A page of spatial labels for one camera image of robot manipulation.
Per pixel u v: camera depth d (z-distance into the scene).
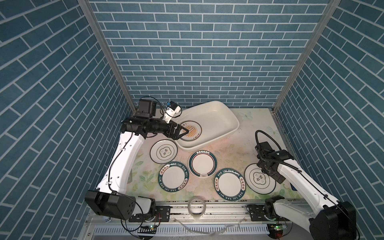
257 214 0.74
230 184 0.82
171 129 0.60
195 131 1.06
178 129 0.61
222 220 0.74
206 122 1.11
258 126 1.08
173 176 0.89
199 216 0.71
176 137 0.60
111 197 0.37
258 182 0.84
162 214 0.74
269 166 0.59
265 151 0.64
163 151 0.96
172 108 0.61
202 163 0.92
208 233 0.69
